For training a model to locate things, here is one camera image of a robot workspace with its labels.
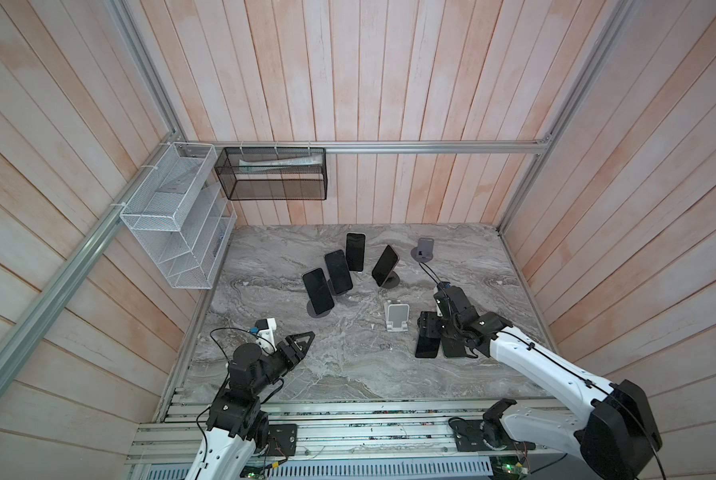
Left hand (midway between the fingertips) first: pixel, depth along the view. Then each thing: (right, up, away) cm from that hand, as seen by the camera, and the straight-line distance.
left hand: (312, 345), depth 76 cm
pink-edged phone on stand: (+21, +18, +22) cm, 36 cm away
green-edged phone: (0, +13, +16) cm, 21 cm away
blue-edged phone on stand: (+6, +18, +21) cm, 29 cm away
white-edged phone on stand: (+11, +25, +28) cm, 39 cm away
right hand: (+33, +5, +9) cm, 34 cm away
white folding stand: (+24, +4, +14) cm, 29 cm away
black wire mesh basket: (-18, +53, +29) cm, 63 cm away
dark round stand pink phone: (+25, +14, +28) cm, 40 cm away
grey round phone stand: (+37, +25, +32) cm, 55 cm away
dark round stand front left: (-2, +6, +15) cm, 17 cm away
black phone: (+40, -4, +10) cm, 42 cm away
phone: (+32, -3, +9) cm, 34 cm away
